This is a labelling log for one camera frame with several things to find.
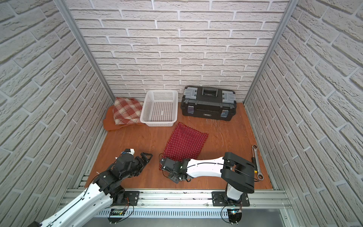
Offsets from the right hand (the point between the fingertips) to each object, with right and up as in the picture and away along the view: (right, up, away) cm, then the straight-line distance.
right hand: (176, 171), depth 83 cm
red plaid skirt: (-38, +37, +20) cm, 57 cm away
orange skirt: (-55, +28, +25) cm, 66 cm away
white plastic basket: (-15, +40, +31) cm, 53 cm away
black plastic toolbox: (+22, +42, +14) cm, 50 cm away
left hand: (-14, +10, -4) cm, 17 cm away
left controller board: (-30, -18, -12) cm, 37 cm away
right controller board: (+31, -17, -13) cm, 38 cm away
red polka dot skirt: (+6, +15, +11) cm, 19 cm away
